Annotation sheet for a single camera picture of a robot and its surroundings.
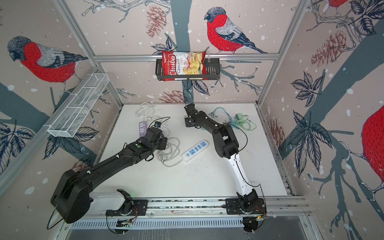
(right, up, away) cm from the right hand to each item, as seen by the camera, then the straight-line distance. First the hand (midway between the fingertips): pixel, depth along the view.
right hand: (188, 124), depth 106 cm
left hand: (-16, -7, -22) cm, 28 cm away
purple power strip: (-32, -3, -3) cm, 33 cm away
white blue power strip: (0, -18, -16) cm, 24 cm away
